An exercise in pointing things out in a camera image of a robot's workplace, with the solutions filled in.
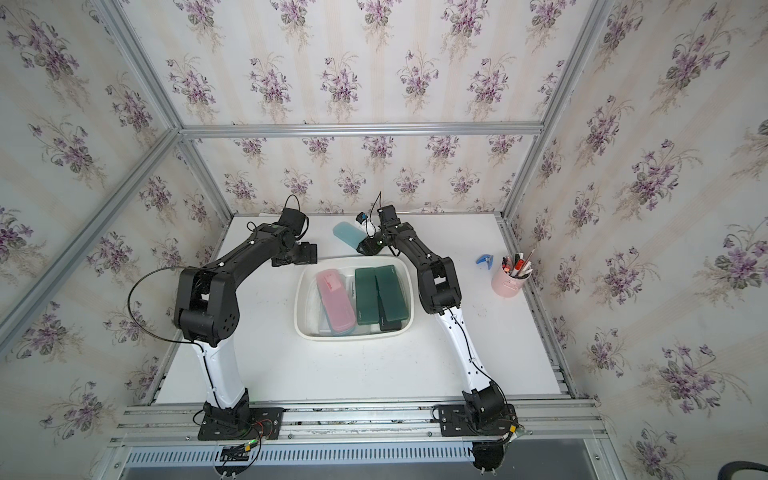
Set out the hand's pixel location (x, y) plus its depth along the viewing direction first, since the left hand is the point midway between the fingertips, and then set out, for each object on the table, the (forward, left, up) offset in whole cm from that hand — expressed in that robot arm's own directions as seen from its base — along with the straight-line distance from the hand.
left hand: (304, 259), depth 97 cm
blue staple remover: (+4, -63, -5) cm, 63 cm away
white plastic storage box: (-12, -17, -4) cm, 21 cm away
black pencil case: (-21, -28, -5) cm, 36 cm away
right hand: (+13, -21, -7) cm, 26 cm away
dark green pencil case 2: (-11, -29, -4) cm, 31 cm away
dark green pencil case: (-12, -21, -4) cm, 25 cm away
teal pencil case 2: (-24, -14, -5) cm, 28 cm away
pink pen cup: (-11, -65, +1) cm, 66 cm away
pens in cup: (-6, -69, +4) cm, 69 cm away
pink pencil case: (-15, -13, -3) cm, 20 cm away
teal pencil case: (+19, -13, -8) cm, 24 cm away
